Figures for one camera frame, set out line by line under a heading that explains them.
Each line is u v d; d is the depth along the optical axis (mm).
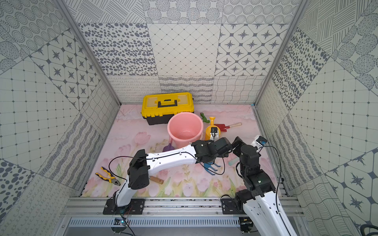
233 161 900
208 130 906
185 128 902
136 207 732
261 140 604
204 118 1095
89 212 735
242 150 532
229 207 731
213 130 701
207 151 564
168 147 961
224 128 1039
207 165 874
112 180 814
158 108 954
